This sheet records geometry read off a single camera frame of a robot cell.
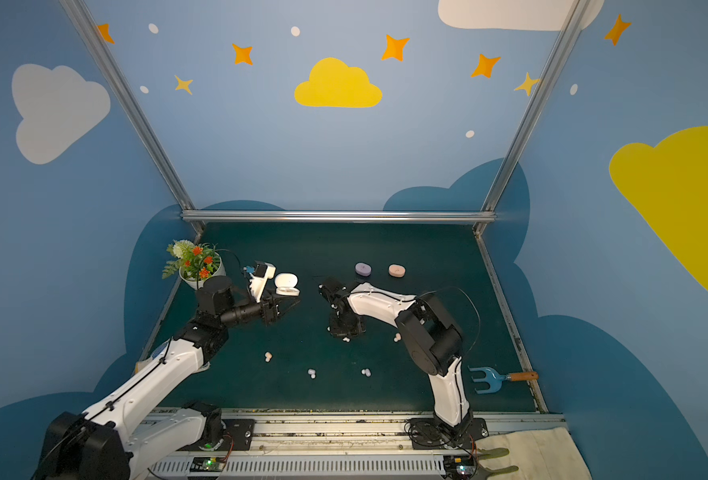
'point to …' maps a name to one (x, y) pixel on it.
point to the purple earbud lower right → (366, 372)
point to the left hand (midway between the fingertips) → (298, 298)
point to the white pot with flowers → (195, 264)
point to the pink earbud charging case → (396, 270)
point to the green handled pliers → (484, 472)
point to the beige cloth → (541, 454)
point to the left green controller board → (207, 464)
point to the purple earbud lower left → (312, 372)
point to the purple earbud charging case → (363, 269)
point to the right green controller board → (460, 467)
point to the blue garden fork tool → (494, 379)
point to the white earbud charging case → (286, 283)
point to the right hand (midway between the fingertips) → (345, 332)
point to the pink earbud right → (397, 338)
